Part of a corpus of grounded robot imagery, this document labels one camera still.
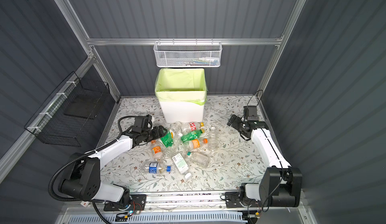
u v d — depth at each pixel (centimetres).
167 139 84
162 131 83
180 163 83
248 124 61
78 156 45
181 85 101
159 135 80
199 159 89
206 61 91
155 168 79
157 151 86
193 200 76
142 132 71
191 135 92
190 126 97
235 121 77
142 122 71
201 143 94
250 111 65
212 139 94
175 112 98
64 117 73
